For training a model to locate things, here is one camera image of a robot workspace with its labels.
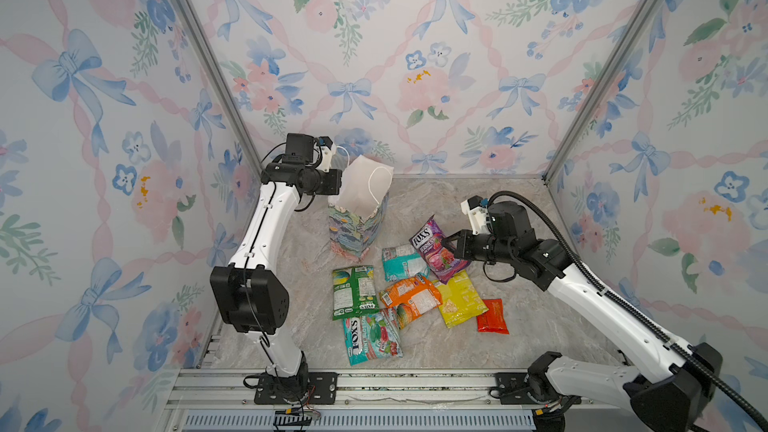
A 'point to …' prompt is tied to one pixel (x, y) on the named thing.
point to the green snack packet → (354, 291)
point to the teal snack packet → (403, 263)
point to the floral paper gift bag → (355, 216)
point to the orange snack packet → (415, 293)
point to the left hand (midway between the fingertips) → (341, 179)
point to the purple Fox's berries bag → (440, 258)
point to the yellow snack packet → (460, 298)
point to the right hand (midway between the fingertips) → (441, 240)
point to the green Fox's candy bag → (373, 336)
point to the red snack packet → (493, 320)
